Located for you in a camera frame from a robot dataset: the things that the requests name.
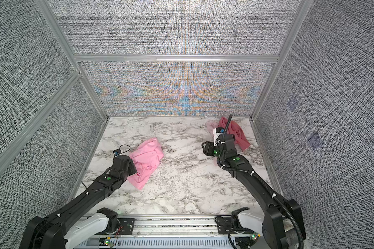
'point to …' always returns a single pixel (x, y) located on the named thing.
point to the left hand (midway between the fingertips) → (132, 164)
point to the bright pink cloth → (146, 157)
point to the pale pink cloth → (211, 125)
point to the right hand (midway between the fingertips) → (205, 143)
